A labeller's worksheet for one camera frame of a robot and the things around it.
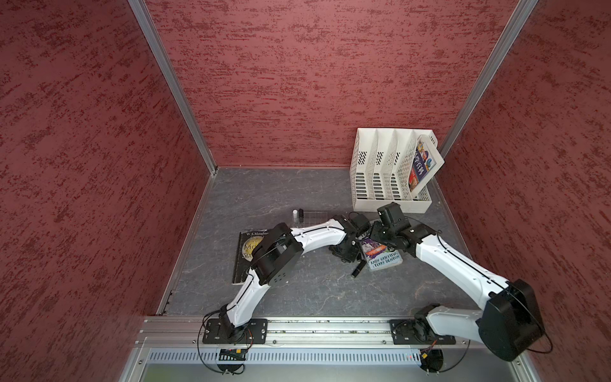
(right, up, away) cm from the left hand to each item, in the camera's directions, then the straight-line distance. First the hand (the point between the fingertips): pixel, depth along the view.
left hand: (345, 260), depth 89 cm
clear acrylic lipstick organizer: (-12, +15, +8) cm, 21 cm away
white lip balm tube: (-20, +17, +5) cm, 27 cm away
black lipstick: (-17, +17, +5) cm, 25 cm away
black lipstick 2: (+5, -2, -2) cm, 6 cm away
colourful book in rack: (+34, +39, +6) cm, 52 cm away
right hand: (+10, +10, -4) cm, 14 cm away
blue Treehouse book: (+13, +2, -1) cm, 13 cm away
